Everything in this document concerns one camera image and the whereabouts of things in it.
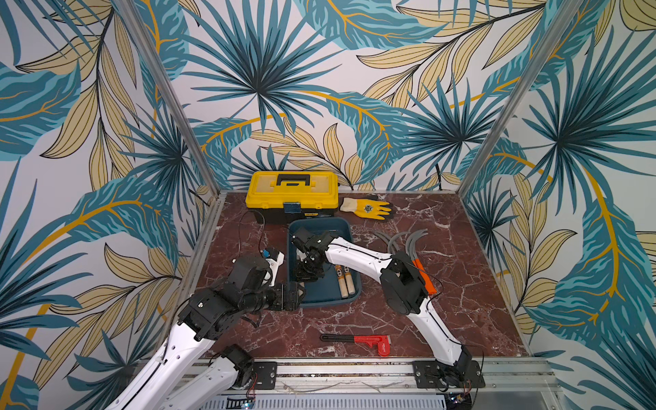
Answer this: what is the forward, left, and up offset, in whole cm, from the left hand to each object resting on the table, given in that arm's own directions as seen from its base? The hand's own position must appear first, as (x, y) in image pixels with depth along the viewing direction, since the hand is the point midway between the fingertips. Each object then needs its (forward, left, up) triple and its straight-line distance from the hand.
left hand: (290, 297), depth 68 cm
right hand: (+13, +1, -18) cm, 22 cm away
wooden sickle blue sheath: (+13, -18, -18) cm, 28 cm away
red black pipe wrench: (-6, -27, -18) cm, 34 cm away
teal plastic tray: (+11, -9, -21) cm, 25 cm away
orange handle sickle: (+30, -43, -20) cm, 56 cm away
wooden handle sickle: (+13, -15, -18) cm, 27 cm away
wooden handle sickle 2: (+35, -31, -20) cm, 51 cm away
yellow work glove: (+48, -26, -19) cm, 58 cm away
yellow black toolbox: (+41, +9, -5) cm, 42 cm away
